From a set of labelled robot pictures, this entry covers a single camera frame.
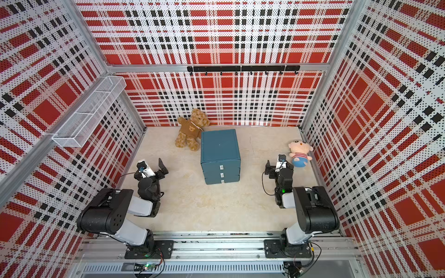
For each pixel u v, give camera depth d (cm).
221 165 80
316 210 46
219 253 74
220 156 81
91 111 77
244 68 89
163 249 74
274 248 73
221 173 86
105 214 45
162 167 82
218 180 91
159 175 80
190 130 110
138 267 72
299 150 101
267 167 85
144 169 73
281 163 77
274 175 84
